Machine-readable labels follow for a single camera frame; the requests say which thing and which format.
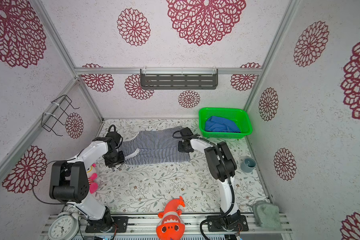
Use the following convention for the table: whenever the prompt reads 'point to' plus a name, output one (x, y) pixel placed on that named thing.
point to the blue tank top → (217, 123)
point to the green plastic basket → (239, 115)
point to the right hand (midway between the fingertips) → (181, 146)
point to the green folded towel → (267, 215)
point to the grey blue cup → (248, 165)
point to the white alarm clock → (65, 226)
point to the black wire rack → (58, 111)
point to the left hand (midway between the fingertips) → (119, 166)
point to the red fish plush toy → (170, 226)
